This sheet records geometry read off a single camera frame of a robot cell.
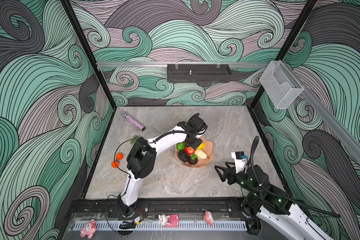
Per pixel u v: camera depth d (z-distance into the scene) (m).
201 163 0.87
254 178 0.50
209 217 0.67
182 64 0.95
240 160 0.62
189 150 0.88
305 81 0.76
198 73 0.96
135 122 1.07
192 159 0.83
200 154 0.87
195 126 0.70
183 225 0.70
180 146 0.88
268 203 0.51
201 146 0.88
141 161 0.52
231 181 0.63
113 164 0.88
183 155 0.84
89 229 0.65
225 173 0.63
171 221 0.69
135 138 0.97
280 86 0.78
